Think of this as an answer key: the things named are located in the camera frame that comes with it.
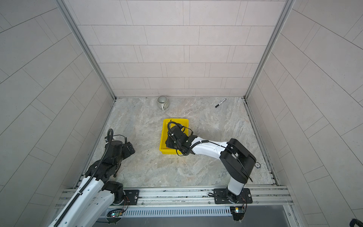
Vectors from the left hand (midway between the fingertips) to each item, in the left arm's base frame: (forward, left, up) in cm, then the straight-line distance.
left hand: (130, 145), depth 81 cm
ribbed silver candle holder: (+38, -13, -5) cm, 40 cm away
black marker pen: (+43, -61, -10) cm, 75 cm away
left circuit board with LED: (-31, 0, -4) cm, 32 cm away
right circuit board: (-31, -58, -8) cm, 66 cm away
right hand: (+2, -20, -2) cm, 20 cm away
